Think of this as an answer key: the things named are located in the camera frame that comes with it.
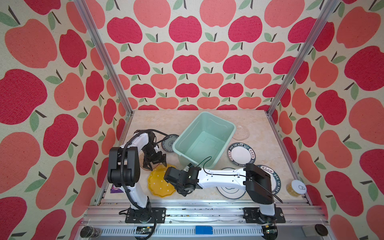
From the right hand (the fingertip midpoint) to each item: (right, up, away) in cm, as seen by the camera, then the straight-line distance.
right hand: (171, 183), depth 78 cm
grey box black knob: (+64, -15, -15) cm, 68 cm away
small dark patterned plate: (-6, +18, +21) cm, 28 cm away
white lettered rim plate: (+60, -1, +8) cm, 60 cm away
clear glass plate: (+47, +25, +30) cm, 62 cm away
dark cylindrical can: (-33, -15, -16) cm, 39 cm away
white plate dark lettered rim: (+43, +12, +18) cm, 48 cm away
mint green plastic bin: (+20, +19, +26) cm, 38 cm away
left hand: (-7, +6, +9) cm, 13 cm away
